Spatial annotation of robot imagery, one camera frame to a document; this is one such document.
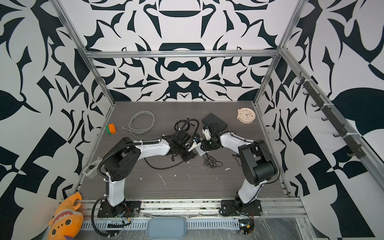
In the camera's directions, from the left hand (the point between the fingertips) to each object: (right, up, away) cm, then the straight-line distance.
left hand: (195, 152), depth 91 cm
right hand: (+6, +4, +2) cm, 8 cm away
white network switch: (+3, +1, 0) cm, 3 cm away
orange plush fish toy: (-54, -23, -28) cm, 65 cm away
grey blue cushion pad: (-13, -28, -24) cm, 39 cm away
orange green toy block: (-56, +14, +11) cm, 59 cm away
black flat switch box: (+11, +18, -14) cm, 25 cm away
